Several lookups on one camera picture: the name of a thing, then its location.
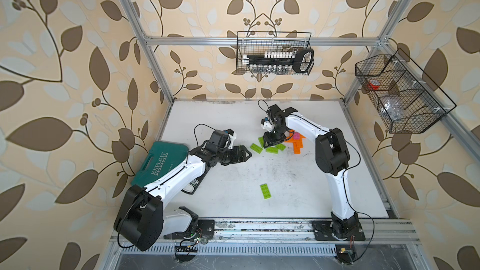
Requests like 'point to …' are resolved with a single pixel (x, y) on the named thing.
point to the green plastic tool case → (164, 159)
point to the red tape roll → (374, 84)
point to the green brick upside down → (280, 146)
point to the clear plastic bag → (393, 109)
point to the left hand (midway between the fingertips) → (243, 153)
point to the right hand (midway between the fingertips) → (269, 144)
